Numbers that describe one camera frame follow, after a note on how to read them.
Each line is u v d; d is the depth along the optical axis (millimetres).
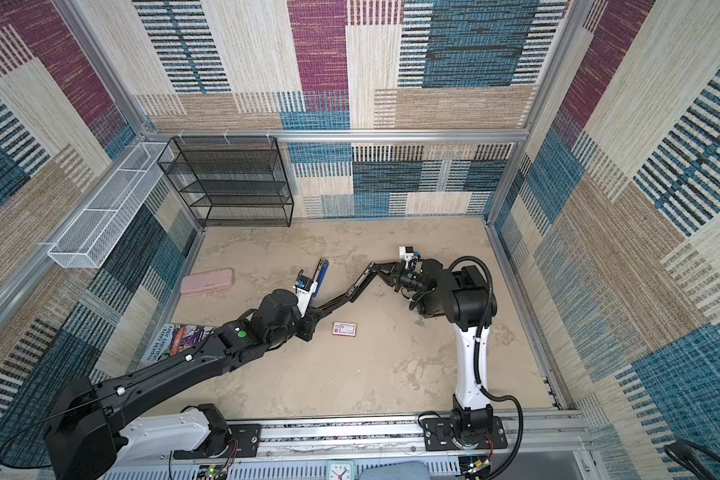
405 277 901
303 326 701
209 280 1035
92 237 717
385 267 954
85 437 383
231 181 1112
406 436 759
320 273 1039
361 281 931
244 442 732
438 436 731
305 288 699
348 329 914
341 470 683
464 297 595
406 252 965
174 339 887
